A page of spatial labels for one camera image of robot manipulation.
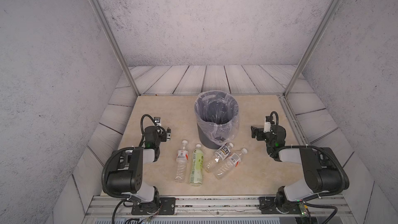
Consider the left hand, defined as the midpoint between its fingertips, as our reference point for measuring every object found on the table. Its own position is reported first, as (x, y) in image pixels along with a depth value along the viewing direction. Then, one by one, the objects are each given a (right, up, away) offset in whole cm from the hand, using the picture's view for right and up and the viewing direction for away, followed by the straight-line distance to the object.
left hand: (162, 126), depth 95 cm
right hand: (+62, +1, -1) cm, 62 cm away
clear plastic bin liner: (+33, +8, -1) cm, 34 cm away
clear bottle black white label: (+34, -13, -10) cm, 38 cm away
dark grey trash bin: (+30, +1, -23) cm, 38 cm away
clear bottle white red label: (+37, -18, -14) cm, 43 cm away
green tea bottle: (+21, -23, -18) cm, 36 cm away
